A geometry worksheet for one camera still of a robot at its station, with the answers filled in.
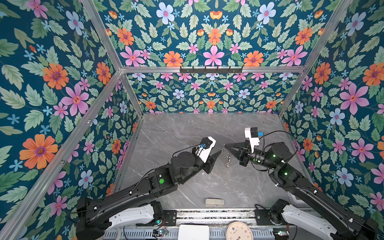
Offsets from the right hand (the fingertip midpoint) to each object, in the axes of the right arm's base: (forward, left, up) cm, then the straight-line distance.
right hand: (227, 146), depth 59 cm
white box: (-26, +14, -32) cm, 43 cm away
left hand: (-1, +3, +1) cm, 3 cm away
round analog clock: (-25, -7, -33) cm, 42 cm away
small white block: (-13, +4, -32) cm, 35 cm away
